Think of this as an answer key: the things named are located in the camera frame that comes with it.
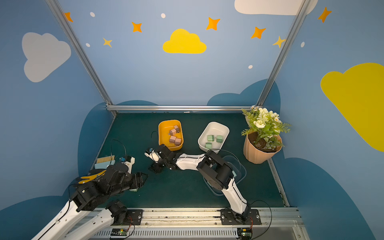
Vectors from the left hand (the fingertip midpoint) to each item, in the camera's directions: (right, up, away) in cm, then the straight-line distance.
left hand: (144, 174), depth 72 cm
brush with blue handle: (-34, +1, +21) cm, 40 cm away
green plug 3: (+35, +11, +29) cm, 46 cm away
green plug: (+36, +16, +32) cm, 51 cm away
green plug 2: (+43, +15, +32) cm, 55 cm away
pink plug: (+12, +22, +35) cm, 43 cm away
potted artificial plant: (+64, +18, +11) cm, 67 cm away
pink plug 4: (+13, +13, +29) cm, 34 cm away
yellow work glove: (-34, -6, +11) cm, 36 cm away
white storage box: (+41, +22, +38) cm, 60 cm away
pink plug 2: (+9, +20, +33) cm, 40 cm away
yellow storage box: (+2, +23, +38) cm, 45 cm away
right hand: (0, +2, +18) cm, 18 cm away
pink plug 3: (+9, +15, +31) cm, 35 cm away
